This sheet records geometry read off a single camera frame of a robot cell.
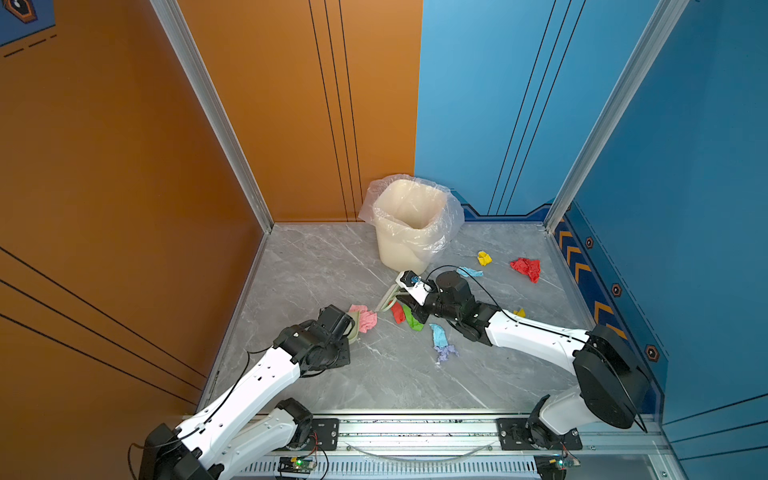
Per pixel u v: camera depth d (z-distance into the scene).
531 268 1.04
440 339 0.89
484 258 1.08
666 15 0.70
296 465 0.71
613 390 0.43
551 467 0.71
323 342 0.57
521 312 0.94
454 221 0.88
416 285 0.69
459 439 0.74
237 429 0.44
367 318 0.91
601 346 0.48
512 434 0.72
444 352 0.85
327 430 0.74
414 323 0.74
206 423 0.42
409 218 1.08
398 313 0.94
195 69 0.78
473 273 1.05
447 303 0.65
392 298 0.83
